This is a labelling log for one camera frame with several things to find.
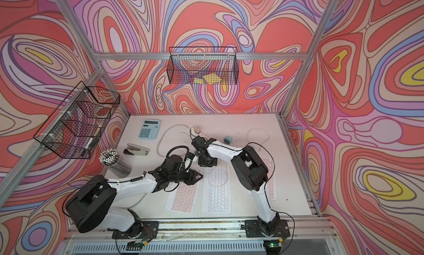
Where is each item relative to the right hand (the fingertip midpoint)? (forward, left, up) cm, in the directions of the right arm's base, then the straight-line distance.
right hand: (207, 168), depth 94 cm
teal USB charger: (+17, -13, +3) cm, 22 cm away
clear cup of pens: (-4, +45, +17) cm, 48 cm away
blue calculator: (+27, +38, +5) cm, 47 cm away
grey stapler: (+12, +45, +5) cm, 47 cm away
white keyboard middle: (-14, -5, +2) cm, 14 cm away
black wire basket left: (+7, +60, +30) cm, 68 cm away
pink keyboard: (-17, +13, +2) cm, 21 cm away
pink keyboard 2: (-23, -23, +33) cm, 46 cm away
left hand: (-8, +3, +7) cm, 11 cm away
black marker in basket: (+2, +52, +28) cm, 59 cm away
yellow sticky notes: (+37, -3, +35) cm, 51 cm away
